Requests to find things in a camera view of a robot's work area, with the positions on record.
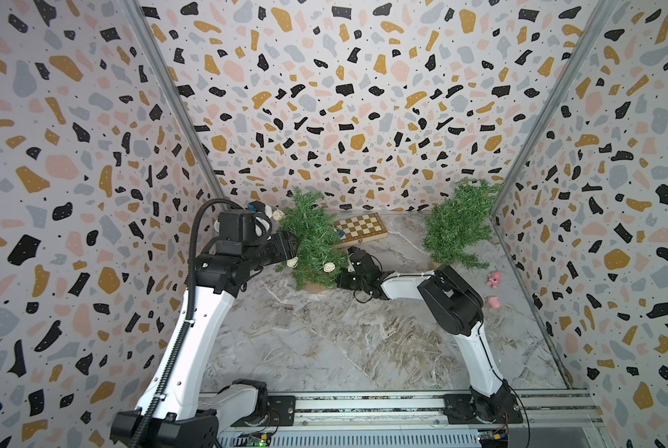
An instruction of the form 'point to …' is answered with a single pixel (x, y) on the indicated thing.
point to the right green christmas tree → (455, 227)
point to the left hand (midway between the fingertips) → (294, 240)
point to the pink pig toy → (494, 279)
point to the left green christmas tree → (319, 257)
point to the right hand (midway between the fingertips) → (331, 279)
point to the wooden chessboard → (360, 229)
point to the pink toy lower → (494, 301)
